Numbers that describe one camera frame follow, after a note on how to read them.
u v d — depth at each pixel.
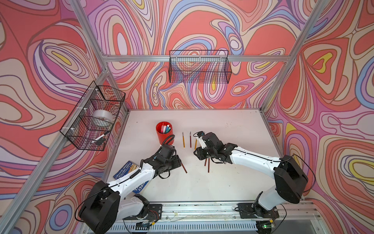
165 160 0.65
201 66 0.96
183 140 1.01
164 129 0.95
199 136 0.76
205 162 0.91
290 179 0.43
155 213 0.72
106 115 0.73
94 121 0.69
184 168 0.88
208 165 0.89
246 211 0.72
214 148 0.64
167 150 0.66
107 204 0.40
